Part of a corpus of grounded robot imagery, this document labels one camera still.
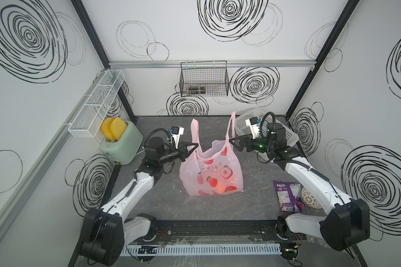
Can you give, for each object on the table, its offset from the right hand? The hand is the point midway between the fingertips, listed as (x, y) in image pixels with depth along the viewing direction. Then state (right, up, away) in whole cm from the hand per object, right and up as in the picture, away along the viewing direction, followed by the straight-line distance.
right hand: (237, 138), depth 76 cm
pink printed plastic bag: (-11, -15, +2) cm, 19 cm away
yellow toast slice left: (-68, +5, +11) cm, 69 cm away
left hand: (-19, -4, -3) cm, 19 cm away
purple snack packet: (+27, -29, +6) cm, 40 cm away
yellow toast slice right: (-63, +6, +15) cm, 65 cm away
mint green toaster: (-58, -7, +11) cm, 60 cm away
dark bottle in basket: (-19, +25, +13) cm, 34 cm away
